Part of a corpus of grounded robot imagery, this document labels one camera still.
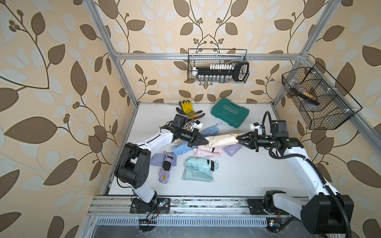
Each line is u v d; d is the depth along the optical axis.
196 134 0.73
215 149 0.91
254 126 0.75
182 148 0.92
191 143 0.75
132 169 0.46
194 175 0.84
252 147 0.68
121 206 0.76
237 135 0.75
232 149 0.91
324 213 0.39
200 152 0.89
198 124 0.80
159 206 0.74
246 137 0.72
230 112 1.09
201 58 0.91
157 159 0.89
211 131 1.00
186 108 1.15
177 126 0.72
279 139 0.60
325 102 0.72
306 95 0.75
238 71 0.84
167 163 0.86
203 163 0.84
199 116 1.12
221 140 0.76
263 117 0.72
